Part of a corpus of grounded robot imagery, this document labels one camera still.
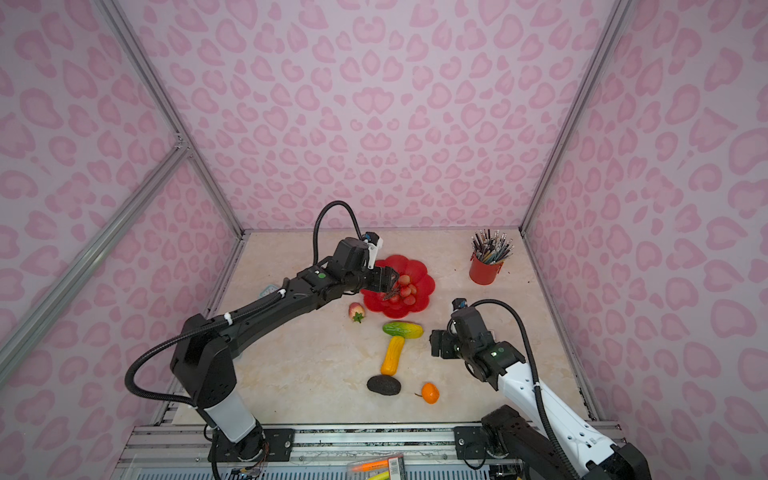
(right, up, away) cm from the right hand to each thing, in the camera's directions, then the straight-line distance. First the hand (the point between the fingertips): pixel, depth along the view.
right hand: (445, 335), depth 81 cm
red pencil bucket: (+16, +16, +19) cm, 29 cm away
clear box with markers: (-18, -28, -11) cm, 35 cm away
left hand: (-14, +18, +1) cm, 23 cm away
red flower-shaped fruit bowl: (-6, +16, +24) cm, 30 cm away
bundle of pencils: (+16, +24, +9) cm, 30 cm away
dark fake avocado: (-16, -12, -2) cm, 21 cm away
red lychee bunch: (-10, +10, +14) cm, 20 cm away
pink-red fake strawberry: (-26, +4, +11) cm, 28 cm away
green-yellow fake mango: (-11, 0, +7) cm, 13 cm away
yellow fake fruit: (-14, -7, +3) cm, 16 cm away
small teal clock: (-56, +10, +19) cm, 60 cm away
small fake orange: (-4, -14, -3) cm, 15 cm away
